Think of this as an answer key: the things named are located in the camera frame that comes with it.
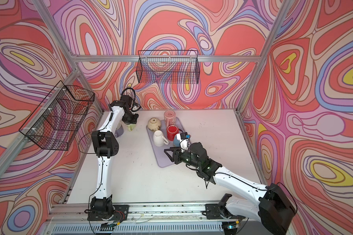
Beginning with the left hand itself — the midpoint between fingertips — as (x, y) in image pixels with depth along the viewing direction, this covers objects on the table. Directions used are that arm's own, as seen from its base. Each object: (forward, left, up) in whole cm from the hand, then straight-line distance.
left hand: (136, 120), depth 104 cm
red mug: (-10, -26, +1) cm, 28 cm away
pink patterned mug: (0, -24, +3) cm, 24 cm away
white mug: (-16, -17, -1) cm, 24 cm away
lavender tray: (-26, -19, -8) cm, 33 cm away
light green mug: (-7, +3, 0) cm, 7 cm away
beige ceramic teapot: (-4, -13, +1) cm, 14 cm away
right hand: (-33, -25, +11) cm, 43 cm away
